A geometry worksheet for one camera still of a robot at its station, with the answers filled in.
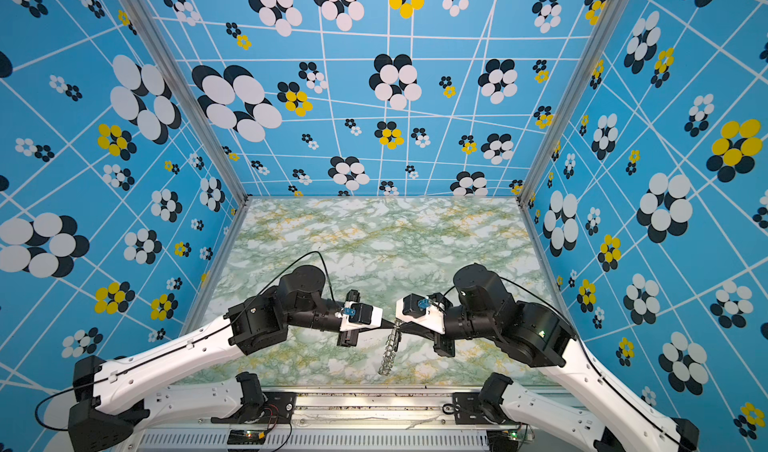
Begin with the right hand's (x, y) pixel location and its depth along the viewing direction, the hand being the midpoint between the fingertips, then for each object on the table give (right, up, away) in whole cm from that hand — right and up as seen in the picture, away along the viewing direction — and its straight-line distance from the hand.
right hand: (405, 323), depth 59 cm
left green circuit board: (-38, -32, +13) cm, 52 cm away
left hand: (-2, +1, -1) cm, 3 cm away
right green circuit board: (+24, -32, +11) cm, 41 cm away
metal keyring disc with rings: (-3, -5, -1) cm, 6 cm away
